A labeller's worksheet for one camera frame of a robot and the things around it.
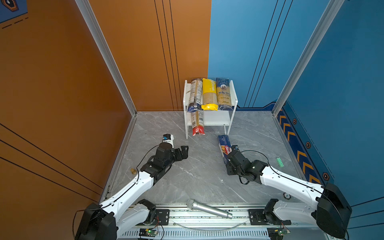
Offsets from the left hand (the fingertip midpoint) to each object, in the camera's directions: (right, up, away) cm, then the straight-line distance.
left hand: (182, 147), depth 82 cm
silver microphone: (+7, -28, -8) cm, 30 cm away
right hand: (+25, -11, +1) cm, 27 cm away
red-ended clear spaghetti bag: (+8, +13, +5) cm, 16 cm away
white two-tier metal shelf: (+17, +17, +11) cm, 26 cm away
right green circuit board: (+46, -39, -12) cm, 62 cm away
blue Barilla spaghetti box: (+25, 0, +5) cm, 25 cm away
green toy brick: (+60, -11, +9) cm, 61 cm away
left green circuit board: (-15, -39, -11) cm, 44 cm away
